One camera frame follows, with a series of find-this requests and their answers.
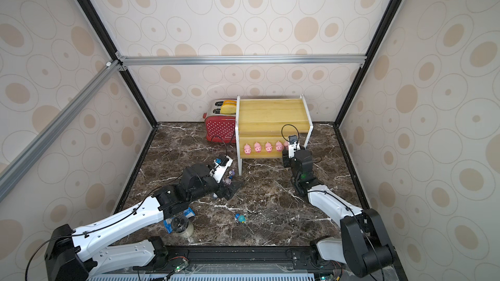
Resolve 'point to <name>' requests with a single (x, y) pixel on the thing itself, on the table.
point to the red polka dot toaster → (221, 121)
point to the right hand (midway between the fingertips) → (289, 146)
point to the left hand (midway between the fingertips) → (238, 175)
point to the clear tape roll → (182, 226)
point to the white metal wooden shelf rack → (263, 125)
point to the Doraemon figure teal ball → (240, 218)
